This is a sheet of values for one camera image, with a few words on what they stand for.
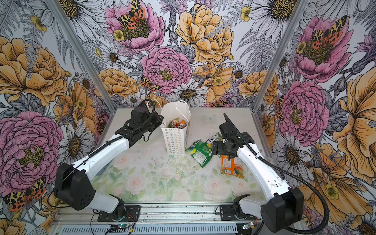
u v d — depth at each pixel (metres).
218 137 1.00
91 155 0.47
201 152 0.94
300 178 0.75
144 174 0.88
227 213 0.74
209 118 1.16
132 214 0.74
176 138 0.83
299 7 0.72
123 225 0.71
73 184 0.42
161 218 0.74
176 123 1.00
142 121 0.64
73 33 0.81
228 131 0.62
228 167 0.87
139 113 0.61
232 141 0.54
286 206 0.39
